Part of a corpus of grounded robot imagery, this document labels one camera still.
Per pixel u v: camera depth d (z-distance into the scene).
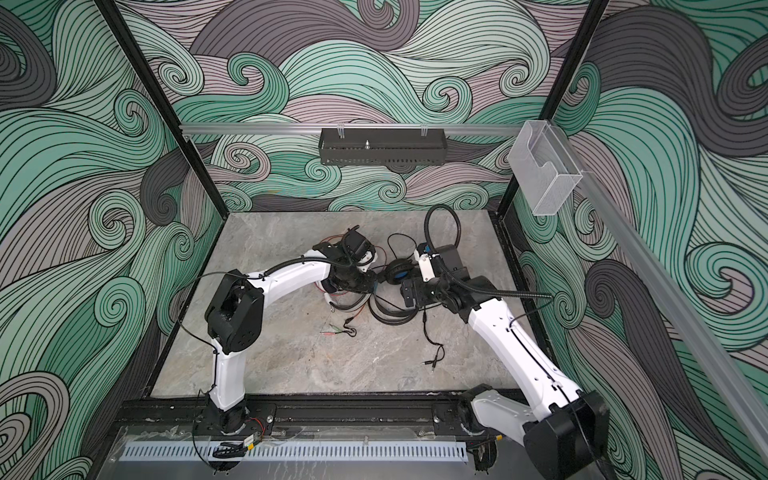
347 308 0.88
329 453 0.76
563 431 0.36
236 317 0.50
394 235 1.14
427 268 0.70
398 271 0.93
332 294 0.93
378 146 0.95
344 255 0.72
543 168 0.78
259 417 0.73
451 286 0.57
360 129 0.93
